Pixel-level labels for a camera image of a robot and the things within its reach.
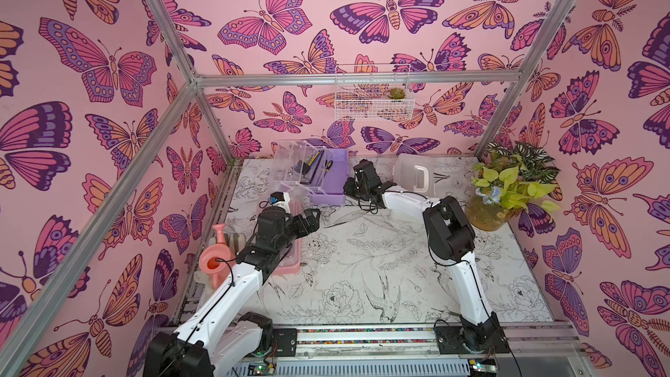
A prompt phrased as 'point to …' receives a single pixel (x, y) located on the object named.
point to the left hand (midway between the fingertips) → (312, 212)
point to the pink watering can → (219, 259)
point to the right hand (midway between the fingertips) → (346, 183)
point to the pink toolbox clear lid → (290, 263)
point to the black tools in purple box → (308, 166)
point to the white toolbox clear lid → (414, 174)
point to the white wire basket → (373, 92)
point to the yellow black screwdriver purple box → (330, 164)
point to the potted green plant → (509, 179)
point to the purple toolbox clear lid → (288, 151)
